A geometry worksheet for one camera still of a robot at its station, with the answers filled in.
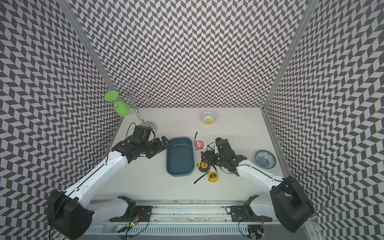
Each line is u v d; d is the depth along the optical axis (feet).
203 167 2.78
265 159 2.96
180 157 2.93
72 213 1.21
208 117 3.65
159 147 2.28
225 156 2.14
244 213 2.14
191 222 2.32
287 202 1.34
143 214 2.40
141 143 1.99
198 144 3.16
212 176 2.71
